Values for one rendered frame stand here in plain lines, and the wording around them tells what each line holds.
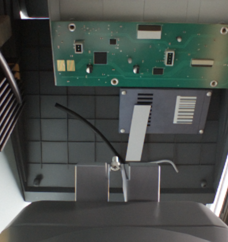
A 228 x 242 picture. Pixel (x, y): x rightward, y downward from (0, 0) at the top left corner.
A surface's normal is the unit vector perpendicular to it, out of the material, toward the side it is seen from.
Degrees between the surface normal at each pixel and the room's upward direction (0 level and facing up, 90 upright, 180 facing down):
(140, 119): 90
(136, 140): 90
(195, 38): 90
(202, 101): 90
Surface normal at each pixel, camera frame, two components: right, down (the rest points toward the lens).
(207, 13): 0.00, 0.56
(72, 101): 0.00, 0.18
